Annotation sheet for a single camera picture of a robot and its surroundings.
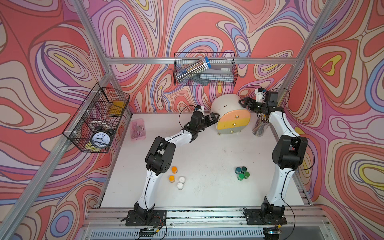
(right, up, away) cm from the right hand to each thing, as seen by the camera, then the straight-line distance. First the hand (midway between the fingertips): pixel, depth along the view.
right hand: (243, 105), depth 96 cm
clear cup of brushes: (+12, -13, +3) cm, 18 cm away
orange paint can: (-44, -40, -9) cm, 60 cm away
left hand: (-18, -7, -2) cm, 19 cm away
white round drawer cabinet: (-13, +2, +2) cm, 13 cm away
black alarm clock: (-76, -19, -28) cm, 83 cm away
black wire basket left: (-80, -12, -26) cm, 85 cm away
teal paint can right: (-3, -39, -9) cm, 40 cm away
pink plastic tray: (-73, -18, +11) cm, 76 cm away
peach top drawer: (-7, -7, -5) cm, 11 cm away
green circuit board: (-56, -65, -24) cm, 89 cm away
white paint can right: (-39, -44, -12) cm, 60 cm away
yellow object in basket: (-75, -4, -18) cm, 77 cm away
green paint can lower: (-6, -43, -11) cm, 44 cm away
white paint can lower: (-40, -47, -14) cm, 63 cm away
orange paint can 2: (-46, -44, -12) cm, 64 cm away
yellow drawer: (-7, -12, 0) cm, 14 cm away
